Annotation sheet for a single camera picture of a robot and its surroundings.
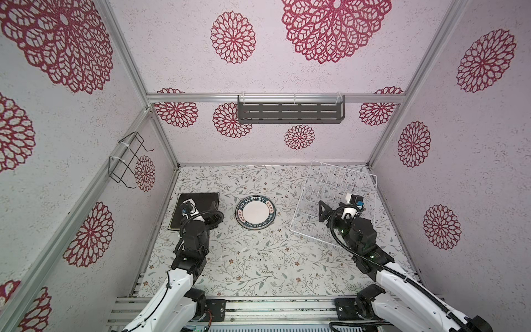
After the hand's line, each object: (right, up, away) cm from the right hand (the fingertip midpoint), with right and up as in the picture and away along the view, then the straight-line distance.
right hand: (331, 200), depth 77 cm
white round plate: (-29, -7, +21) cm, 37 cm away
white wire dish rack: (+1, +6, +36) cm, 37 cm away
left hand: (-48, -4, +4) cm, 49 cm away
